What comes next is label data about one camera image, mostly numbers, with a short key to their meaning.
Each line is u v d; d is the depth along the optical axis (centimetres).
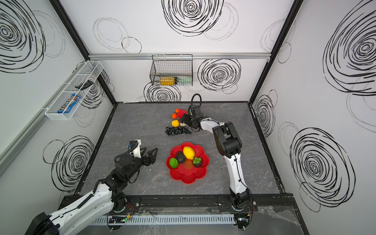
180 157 85
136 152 71
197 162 83
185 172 84
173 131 97
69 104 69
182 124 103
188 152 88
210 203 75
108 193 56
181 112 108
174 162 82
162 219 77
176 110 111
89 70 92
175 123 102
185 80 87
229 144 59
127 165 61
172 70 99
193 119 85
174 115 108
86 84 79
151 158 73
